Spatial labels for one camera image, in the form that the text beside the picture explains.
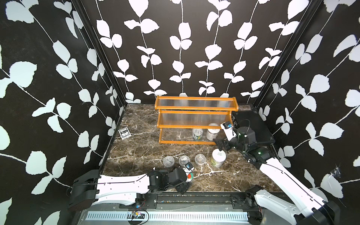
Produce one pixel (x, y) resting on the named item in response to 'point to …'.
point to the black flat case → (252, 119)
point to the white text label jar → (212, 133)
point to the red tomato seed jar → (189, 174)
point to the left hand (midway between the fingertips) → (188, 177)
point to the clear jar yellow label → (183, 160)
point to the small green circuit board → (137, 215)
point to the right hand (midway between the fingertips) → (219, 132)
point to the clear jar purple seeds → (168, 161)
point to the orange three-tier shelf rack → (192, 112)
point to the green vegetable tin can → (197, 133)
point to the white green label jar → (218, 157)
